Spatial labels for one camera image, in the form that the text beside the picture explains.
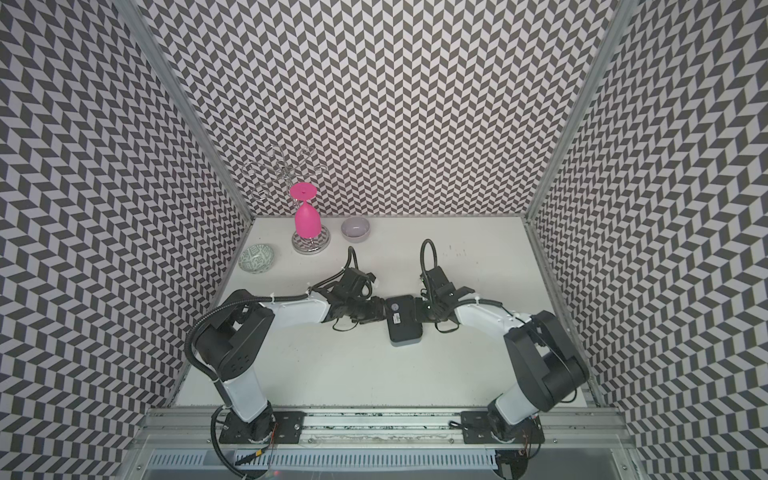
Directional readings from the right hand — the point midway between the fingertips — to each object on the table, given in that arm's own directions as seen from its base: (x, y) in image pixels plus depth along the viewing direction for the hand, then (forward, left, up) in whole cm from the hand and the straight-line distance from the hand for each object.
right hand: (416, 317), depth 89 cm
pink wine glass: (+23, +33, +18) cm, 44 cm away
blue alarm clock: (-4, +4, 0) cm, 5 cm away
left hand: (0, +9, -1) cm, 9 cm away
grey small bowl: (+34, +21, +3) cm, 40 cm away
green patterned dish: (+22, +55, +1) cm, 60 cm away
